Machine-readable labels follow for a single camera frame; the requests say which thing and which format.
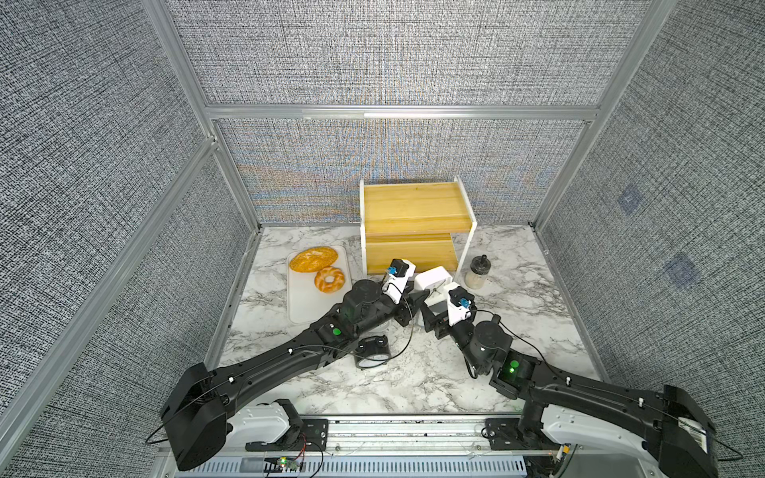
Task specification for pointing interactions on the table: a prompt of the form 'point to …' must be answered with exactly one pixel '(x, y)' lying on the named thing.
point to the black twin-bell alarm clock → (372, 352)
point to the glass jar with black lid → (479, 267)
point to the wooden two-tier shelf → (425, 222)
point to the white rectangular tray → (307, 303)
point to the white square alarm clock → (434, 282)
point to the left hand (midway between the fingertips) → (429, 288)
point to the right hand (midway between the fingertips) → (436, 288)
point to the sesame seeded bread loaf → (313, 259)
